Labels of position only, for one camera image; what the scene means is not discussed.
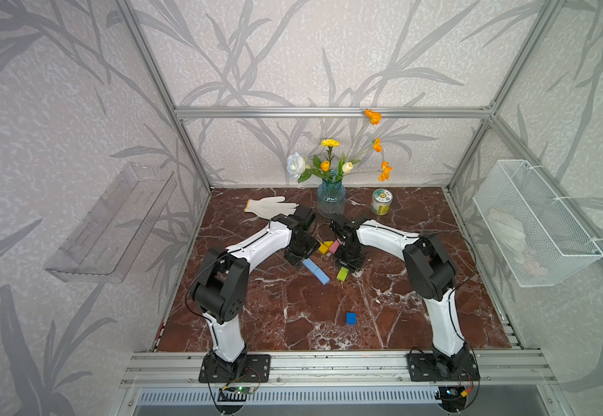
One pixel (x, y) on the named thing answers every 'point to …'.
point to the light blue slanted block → (325, 280)
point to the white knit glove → (269, 207)
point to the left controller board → (235, 393)
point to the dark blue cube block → (352, 318)
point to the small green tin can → (380, 202)
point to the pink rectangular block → (333, 247)
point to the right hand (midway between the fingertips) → (338, 268)
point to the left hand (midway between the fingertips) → (315, 254)
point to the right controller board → (452, 398)
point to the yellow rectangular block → (324, 247)
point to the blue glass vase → (331, 198)
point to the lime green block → (342, 274)
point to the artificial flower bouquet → (332, 170)
